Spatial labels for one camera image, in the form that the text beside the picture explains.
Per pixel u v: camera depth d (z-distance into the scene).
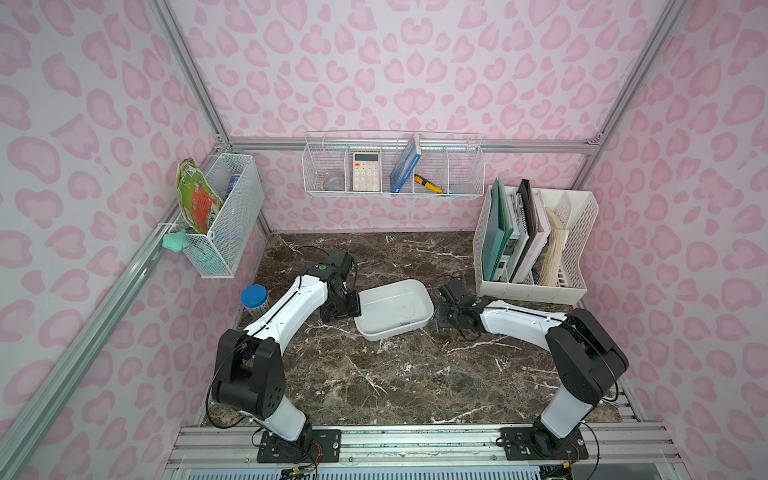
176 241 0.62
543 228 0.84
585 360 0.46
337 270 0.63
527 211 0.85
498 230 0.79
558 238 0.90
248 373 0.44
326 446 0.73
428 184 0.98
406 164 0.88
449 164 1.01
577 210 1.00
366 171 0.95
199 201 0.75
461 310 0.72
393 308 0.98
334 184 0.96
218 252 0.72
